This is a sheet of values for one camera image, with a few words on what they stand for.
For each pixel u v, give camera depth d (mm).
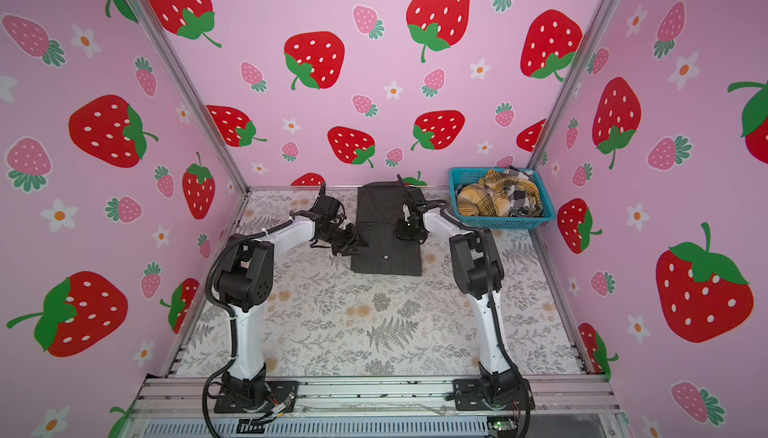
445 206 785
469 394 716
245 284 558
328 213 838
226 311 562
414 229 906
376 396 749
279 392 743
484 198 1041
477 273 603
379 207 1138
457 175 1148
